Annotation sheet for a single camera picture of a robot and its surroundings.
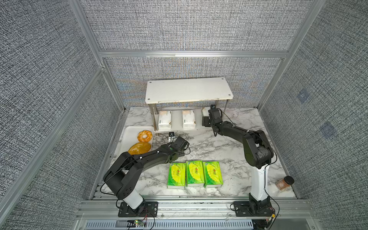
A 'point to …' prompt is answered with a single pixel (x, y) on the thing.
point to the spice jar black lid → (285, 183)
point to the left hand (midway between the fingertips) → (177, 148)
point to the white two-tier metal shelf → (193, 90)
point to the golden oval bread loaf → (139, 148)
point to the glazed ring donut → (148, 133)
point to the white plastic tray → (129, 137)
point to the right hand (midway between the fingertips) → (209, 114)
